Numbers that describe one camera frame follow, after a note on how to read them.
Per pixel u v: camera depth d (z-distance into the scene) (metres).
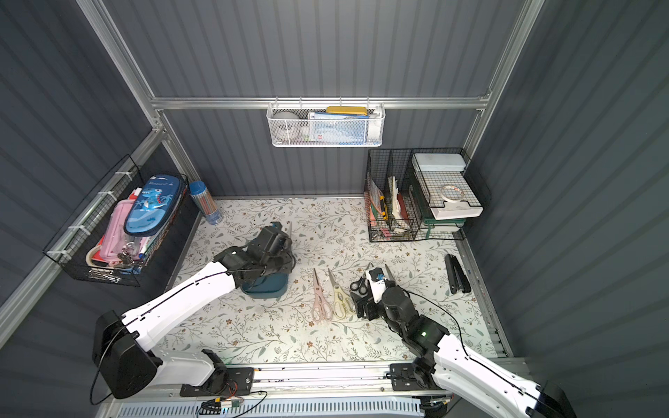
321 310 0.87
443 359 0.52
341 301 0.89
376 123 0.85
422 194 0.93
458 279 0.91
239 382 0.74
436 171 1.02
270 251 0.61
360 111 0.88
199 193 0.97
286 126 0.84
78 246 0.62
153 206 0.69
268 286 0.86
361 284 0.94
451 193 0.94
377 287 0.69
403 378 0.73
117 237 0.68
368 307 0.69
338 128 0.87
